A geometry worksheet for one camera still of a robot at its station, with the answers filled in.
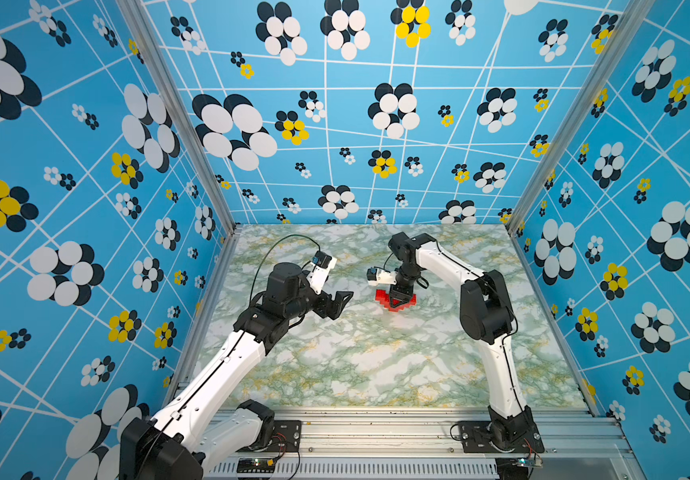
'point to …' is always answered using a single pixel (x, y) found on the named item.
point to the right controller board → (516, 468)
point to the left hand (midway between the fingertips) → (341, 282)
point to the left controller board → (255, 465)
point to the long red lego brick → (385, 300)
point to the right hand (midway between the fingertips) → (399, 293)
